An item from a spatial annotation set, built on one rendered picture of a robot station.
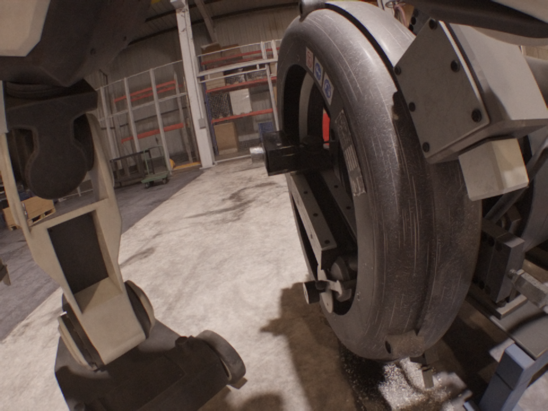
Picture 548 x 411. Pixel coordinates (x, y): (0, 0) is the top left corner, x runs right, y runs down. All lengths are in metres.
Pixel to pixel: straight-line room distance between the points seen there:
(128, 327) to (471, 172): 0.55
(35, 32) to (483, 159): 0.40
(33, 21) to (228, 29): 14.74
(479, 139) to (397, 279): 0.17
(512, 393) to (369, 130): 0.67
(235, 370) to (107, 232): 0.58
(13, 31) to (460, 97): 0.40
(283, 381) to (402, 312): 0.67
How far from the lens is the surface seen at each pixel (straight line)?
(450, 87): 0.23
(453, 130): 0.23
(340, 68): 0.34
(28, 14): 0.33
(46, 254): 0.45
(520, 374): 0.73
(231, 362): 0.87
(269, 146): 0.67
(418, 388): 0.92
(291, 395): 0.92
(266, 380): 0.98
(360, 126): 0.30
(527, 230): 0.64
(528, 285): 0.34
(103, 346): 0.56
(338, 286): 0.47
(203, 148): 8.00
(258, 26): 14.90
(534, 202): 0.61
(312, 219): 0.57
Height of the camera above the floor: 0.75
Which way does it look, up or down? 16 degrees down
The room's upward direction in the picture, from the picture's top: 10 degrees counter-clockwise
